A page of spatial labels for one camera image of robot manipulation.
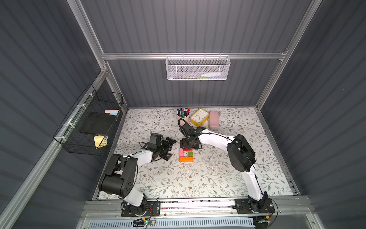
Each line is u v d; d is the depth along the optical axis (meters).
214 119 1.12
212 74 0.91
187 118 1.02
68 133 0.62
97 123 0.73
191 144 0.82
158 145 0.77
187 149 0.89
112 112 0.82
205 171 0.87
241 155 0.58
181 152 0.94
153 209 0.74
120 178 0.46
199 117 1.11
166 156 0.83
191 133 0.72
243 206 0.73
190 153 0.94
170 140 0.85
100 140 0.61
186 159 0.91
